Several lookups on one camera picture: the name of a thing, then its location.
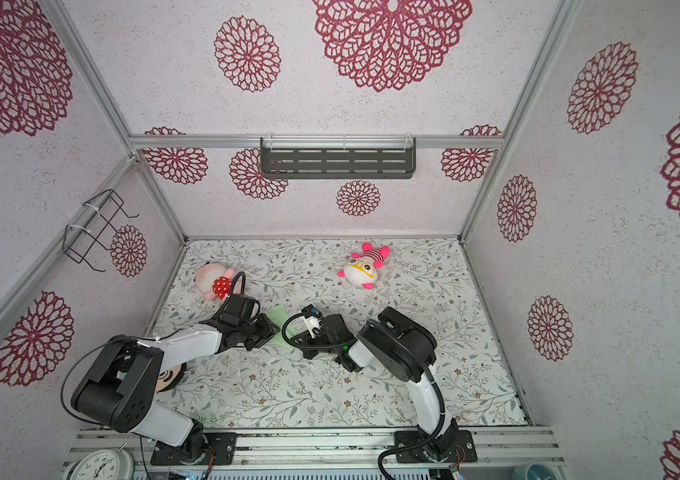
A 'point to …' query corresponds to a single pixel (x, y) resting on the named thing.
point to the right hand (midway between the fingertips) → (291, 337)
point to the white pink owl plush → (361, 269)
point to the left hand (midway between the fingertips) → (279, 334)
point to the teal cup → (536, 471)
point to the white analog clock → (107, 464)
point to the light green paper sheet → (279, 316)
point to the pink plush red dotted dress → (215, 282)
